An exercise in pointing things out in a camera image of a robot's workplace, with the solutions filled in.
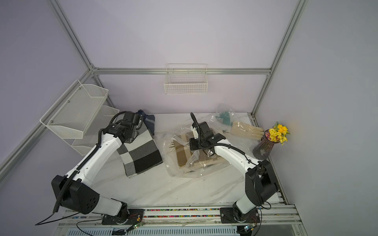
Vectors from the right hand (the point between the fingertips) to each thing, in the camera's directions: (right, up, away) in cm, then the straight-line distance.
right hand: (192, 145), depth 86 cm
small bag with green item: (+25, +22, +27) cm, 43 cm away
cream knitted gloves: (+39, +9, +21) cm, 45 cm away
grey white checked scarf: (-33, -7, +4) cm, 33 cm away
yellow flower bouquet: (+46, +8, -10) cm, 47 cm away
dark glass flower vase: (+43, -2, +2) cm, 43 cm away
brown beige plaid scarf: (-4, -8, +2) cm, 9 cm away
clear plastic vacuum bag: (-18, +1, +10) cm, 21 cm away
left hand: (-38, +8, -7) cm, 40 cm away
